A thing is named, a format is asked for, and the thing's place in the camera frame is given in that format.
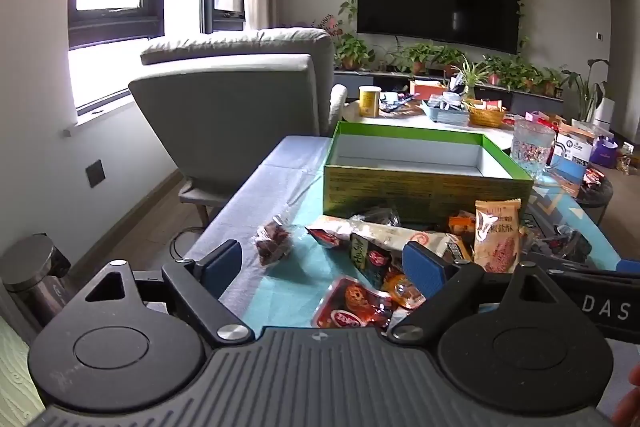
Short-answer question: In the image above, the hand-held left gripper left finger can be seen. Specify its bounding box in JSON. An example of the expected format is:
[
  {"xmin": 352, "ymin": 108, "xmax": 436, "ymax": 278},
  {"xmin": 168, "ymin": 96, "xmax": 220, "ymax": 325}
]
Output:
[{"xmin": 75, "ymin": 238, "xmax": 254, "ymax": 347}]

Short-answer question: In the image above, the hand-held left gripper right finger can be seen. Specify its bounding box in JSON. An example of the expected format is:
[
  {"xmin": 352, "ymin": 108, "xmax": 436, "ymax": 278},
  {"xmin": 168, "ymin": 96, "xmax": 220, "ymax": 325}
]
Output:
[{"xmin": 387, "ymin": 241, "xmax": 565, "ymax": 345}]

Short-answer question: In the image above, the green cardboard box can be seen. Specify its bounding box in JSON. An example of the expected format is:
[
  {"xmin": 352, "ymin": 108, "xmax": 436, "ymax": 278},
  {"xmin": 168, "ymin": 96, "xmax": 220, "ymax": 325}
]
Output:
[{"xmin": 322, "ymin": 122, "xmax": 535, "ymax": 224}]

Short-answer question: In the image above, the tan biscuit snack packet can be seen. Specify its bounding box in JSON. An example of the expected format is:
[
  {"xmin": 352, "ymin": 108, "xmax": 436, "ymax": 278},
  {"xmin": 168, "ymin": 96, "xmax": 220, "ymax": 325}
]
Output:
[{"xmin": 474, "ymin": 198, "xmax": 522, "ymax": 275}]

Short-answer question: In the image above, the small red snack packet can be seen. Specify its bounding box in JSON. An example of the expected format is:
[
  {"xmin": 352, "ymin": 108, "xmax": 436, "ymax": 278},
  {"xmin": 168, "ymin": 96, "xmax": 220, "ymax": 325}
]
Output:
[{"xmin": 305, "ymin": 227, "xmax": 346, "ymax": 250}]

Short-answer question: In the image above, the person's right hand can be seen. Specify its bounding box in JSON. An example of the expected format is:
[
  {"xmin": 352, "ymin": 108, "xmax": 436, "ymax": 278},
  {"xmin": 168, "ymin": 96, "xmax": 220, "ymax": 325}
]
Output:
[{"xmin": 612, "ymin": 362, "xmax": 640, "ymax": 427}]

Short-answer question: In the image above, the clear orange snack packet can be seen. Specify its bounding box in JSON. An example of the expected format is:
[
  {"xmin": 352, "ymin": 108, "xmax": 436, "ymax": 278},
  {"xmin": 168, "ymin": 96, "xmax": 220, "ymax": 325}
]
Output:
[{"xmin": 385, "ymin": 269, "xmax": 426, "ymax": 310}]

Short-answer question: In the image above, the long white snack packet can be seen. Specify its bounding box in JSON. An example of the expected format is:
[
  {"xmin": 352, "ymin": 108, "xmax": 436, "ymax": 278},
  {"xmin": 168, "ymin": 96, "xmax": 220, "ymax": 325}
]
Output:
[{"xmin": 305, "ymin": 214, "xmax": 463, "ymax": 258}]

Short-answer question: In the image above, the black striped small packet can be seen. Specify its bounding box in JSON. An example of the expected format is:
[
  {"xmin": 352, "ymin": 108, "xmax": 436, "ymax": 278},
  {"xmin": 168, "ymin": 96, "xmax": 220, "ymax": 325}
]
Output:
[{"xmin": 442, "ymin": 239, "xmax": 473, "ymax": 264}]

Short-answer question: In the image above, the clear packet of red dates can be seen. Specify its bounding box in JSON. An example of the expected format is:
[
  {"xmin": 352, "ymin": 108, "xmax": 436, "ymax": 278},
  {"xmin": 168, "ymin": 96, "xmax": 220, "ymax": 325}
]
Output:
[{"xmin": 255, "ymin": 207, "xmax": 296, "ymax": 267}]

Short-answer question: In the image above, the dark green snack packet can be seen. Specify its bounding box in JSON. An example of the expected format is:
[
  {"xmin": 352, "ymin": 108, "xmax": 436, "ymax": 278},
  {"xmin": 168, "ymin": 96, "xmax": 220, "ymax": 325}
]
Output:
[{"xmin": 349, "ymin": 233, "xmax": 391, "ymax": 290}]

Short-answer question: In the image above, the dark clear snack packet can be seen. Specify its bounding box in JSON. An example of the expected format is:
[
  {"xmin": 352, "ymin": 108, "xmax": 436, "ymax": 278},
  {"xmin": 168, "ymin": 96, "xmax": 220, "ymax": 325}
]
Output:
[{"xmin": 362, "ymin": 206, "xmax": 401, "ymax": 228}]

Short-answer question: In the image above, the glossy red snack packet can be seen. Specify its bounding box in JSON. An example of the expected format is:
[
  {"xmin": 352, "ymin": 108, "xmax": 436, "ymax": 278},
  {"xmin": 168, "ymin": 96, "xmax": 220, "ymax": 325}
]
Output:
[{"xmin": 311, "ymin": 276, "xmax": 396, "ymax": 330}]

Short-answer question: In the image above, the blue plastic basket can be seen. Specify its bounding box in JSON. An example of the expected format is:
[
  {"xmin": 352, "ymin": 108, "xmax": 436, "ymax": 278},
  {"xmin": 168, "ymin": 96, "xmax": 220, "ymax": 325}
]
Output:
[{"xmin": 421, "ymin": 94, "xmax": 472, "ymax": 126}]

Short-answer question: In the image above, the grey armchair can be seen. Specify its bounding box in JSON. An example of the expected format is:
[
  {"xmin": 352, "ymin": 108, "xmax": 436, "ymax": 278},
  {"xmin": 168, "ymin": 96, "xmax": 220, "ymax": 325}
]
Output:
[{"xmin": 127, "ymin": 27, "xmax": 348, "ymax": 228}]

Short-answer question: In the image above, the purple gift bag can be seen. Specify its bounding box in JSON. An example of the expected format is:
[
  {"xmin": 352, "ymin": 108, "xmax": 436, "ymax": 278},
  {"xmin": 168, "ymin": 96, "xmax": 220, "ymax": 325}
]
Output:
[{"xmin": 590, "ymin": 134, "xmax": 618, "ymax": 168}]

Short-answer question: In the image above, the white and blue carton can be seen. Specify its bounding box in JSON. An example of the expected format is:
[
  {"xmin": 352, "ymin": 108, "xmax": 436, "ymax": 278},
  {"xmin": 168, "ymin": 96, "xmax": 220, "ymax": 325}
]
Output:
[{"xmin": 547, "ymin": 132, "xmax": 598, "ymax": 198}]

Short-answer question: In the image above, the glass mug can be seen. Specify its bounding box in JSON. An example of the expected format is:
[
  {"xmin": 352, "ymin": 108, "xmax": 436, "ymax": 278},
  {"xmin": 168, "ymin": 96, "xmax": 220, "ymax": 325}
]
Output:
[{"xmin": 511, "ymin": 116, "xmax": 557, "ymax": 180}]

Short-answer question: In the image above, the yellow wicker basket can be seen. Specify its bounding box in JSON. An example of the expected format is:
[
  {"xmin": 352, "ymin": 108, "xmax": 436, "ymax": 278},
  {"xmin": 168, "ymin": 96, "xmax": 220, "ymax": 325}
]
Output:
[{"xmin": 467, "ymin": 99, "xmax": 507, "ymax": 128}]

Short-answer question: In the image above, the yellow can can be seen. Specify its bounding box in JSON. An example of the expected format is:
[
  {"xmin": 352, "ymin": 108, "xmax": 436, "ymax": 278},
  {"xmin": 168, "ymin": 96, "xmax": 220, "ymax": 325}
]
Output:
[{"xmin": 358, "ymin": 86, "xmax": 382, "ymax": 118}]

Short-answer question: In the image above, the orange box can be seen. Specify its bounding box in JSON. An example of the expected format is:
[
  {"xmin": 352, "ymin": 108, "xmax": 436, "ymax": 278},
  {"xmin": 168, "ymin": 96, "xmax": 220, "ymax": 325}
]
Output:
[{"xmin": 410, "ymin": 79, "xmax": 446, "ymax": 100}]

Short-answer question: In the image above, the metal pedal bin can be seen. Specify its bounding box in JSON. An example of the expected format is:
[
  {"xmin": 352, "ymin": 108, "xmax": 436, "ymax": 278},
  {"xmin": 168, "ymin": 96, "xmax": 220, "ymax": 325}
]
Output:
[{"xmin": 0, "ymin": 233, "xmax": 73, "ymax": 333}]

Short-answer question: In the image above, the spider plant in vase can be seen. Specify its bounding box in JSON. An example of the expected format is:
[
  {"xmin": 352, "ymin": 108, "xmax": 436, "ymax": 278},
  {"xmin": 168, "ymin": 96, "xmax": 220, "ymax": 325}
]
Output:
[{"xmin": 452, "ymin": 59, "xmax": 488, "ymax": 100}]

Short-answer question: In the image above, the white humidifier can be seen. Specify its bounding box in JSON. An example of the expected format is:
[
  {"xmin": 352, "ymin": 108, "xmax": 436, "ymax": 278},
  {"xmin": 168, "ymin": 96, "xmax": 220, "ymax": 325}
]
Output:
[{"xmin": 592, "ymin": 97, "xmax": 615, "ymax": 128}]

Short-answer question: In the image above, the dark television cabinet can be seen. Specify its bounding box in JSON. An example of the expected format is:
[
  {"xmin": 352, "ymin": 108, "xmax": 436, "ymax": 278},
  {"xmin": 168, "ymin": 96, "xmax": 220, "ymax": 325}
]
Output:
[{"xmin": 334, "ymin": 67, "xmax": 566, "ymax": 110}]

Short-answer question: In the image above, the potted green plant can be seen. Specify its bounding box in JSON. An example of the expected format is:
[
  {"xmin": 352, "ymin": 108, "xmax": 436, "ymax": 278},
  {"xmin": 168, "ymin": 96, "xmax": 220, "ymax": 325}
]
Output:
[
  {"xmin": 520, "ymin": 64, "xmax": 566, "ymax": 96},
  {"xmin": 400, "ymin": 43, "xmax": 433, "ymax": 75},
  {"xmin": 482, "ymin": 54, "xmax": 521, "ymax": 90},
  {"xmin": 335, "ymin": 34, "xmax": 376, "ymax": 70},
  {"xmin": 432, "ymin": 47, "xmax": 466, "ymax": 78}
]

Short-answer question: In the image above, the tall leafy floor plant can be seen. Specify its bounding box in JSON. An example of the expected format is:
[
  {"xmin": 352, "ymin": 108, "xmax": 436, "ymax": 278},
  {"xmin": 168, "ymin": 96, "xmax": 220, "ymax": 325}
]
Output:
[{"xmin": 562, "ymin": 59, "xmax": 611, "ymax": 122}]

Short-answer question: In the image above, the light green patterned cloth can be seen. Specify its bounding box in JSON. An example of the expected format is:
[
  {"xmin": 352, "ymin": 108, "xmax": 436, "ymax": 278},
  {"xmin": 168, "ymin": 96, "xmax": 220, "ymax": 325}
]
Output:
[{"xmin": 0, "ymin": 314, "xmax": 46, "ymax": 427}]

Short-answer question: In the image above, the red festive decoration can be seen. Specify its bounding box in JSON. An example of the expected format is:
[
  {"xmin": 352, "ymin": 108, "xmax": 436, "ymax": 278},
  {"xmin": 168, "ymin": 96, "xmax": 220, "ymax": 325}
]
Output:
[{"xmin": 312, "ymin": 14, "xmax": 346, "ymax": 40}]

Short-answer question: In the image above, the floor cable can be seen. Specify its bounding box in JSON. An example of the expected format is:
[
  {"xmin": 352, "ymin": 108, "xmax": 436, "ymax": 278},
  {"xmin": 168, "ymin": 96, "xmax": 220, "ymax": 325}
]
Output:
[{"xmin": 170, "ymin": 227, "xmax": 206, "ymax": 263}]

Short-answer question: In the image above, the dark wall outlet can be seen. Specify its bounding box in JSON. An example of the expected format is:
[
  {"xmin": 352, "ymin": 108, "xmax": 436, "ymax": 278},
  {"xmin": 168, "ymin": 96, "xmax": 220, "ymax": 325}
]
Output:
[{"xmin": 85, "ymin": 159, "xmax": 107, "ymax": 188}]

